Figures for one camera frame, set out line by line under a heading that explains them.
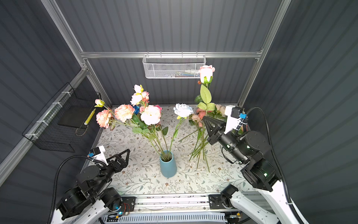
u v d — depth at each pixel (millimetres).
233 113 426
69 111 780
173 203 754
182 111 565
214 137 448
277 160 426
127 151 643
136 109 594
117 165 581
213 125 475
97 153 574
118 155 585
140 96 543
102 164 556
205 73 451
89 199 489
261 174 385
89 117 754
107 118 539
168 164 684
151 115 510
